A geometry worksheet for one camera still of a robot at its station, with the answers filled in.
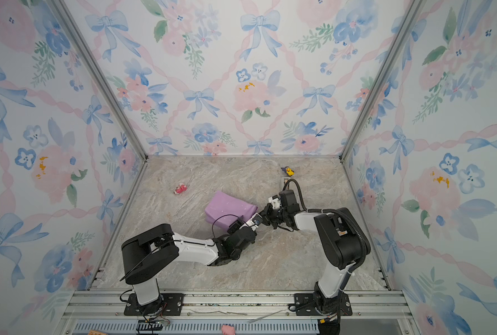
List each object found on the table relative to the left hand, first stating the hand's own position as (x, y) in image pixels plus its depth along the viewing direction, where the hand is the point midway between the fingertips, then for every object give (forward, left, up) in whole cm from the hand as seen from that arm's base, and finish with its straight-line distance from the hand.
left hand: (248, 221), depth 88 cm
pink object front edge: (-37, +6, -4) cm, 38 cm away
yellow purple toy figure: (+31, -21, -3) cm, 37 cm away
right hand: (+3, -2, -1) cm, 4 cm away
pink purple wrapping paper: (+7, +12, +1) cm, 14 cm away
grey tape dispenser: (+23, -18, 0) cm, 30 cm away
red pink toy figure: (+20, +34, -3) cm, 39 cm away
